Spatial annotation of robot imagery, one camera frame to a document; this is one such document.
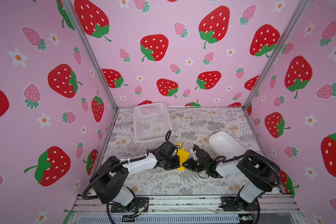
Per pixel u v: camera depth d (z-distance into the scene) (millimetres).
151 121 1108
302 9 692
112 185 424
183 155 922
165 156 684
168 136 717
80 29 758
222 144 961
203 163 720
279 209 731
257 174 463
